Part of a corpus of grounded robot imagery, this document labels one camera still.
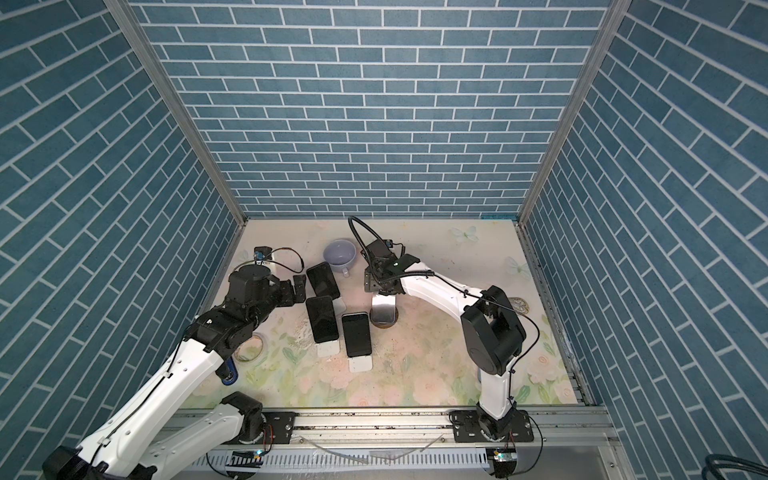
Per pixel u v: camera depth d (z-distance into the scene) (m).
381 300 0.89
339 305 0.94
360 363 0.84
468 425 0.74
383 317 0.87
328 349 0.87
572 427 0.75
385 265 0.68
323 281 1.05
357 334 0.78
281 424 0.74
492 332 0.49
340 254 1.04
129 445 0.39
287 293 0.67
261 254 0.64
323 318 0.81
